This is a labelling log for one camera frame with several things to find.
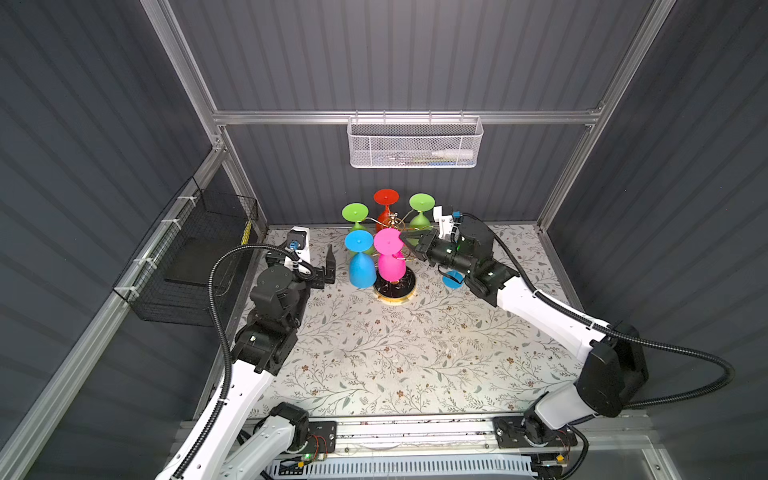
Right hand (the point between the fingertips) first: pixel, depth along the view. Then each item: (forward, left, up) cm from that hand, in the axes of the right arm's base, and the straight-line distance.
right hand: (400, 240), depth 71 cm
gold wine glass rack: (+6, +2, -33) cm, 34 cm away
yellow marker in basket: (+9, +44, -6) cm, 45 cm away
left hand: (-5, +21, +4) cm, 22 cm away
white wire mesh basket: (+67, -4, -13) cm, 68 cm away
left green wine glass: (+14, +13, -4) cm, 20 cm away
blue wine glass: (+1, +11, -12) cm, 16 cm away
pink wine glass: (+1, +2, -9) cm, 9 cm away
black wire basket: (-10, +54, -2) cm, 55 cm away
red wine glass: (+20, +4, -3) cm, 21 cm away
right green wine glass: (+19, -6, -4) cm, 20 cm away
